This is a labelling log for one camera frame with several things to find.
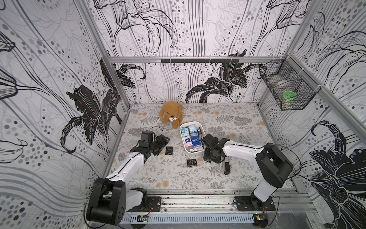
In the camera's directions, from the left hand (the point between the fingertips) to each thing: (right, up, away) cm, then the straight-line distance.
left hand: (169, 144), depth 87 cm
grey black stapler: (+34, -13, -6) cm, 37 cm away
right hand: (+24, -9, +4) cm, 26 cm away
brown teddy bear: (+1, +20, +6) cm, 21 cm away
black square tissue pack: (+14, -11, -1) cm, 18 cm away
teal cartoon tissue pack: (+10, +7, +9) cm, 15 cm away
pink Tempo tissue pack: (+12, +1, +4) cm, 12 cm away
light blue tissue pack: (+16, +8, +10) cm, 20 cm away
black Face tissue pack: (+20, +6, +10) cm, 23 cm away
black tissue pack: (0, -5, +4) cm, 6 cm away
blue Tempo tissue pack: (+17, +1, +3) cm, 17 cm away
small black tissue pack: (+15, -4, -1) cm, 15 cm away
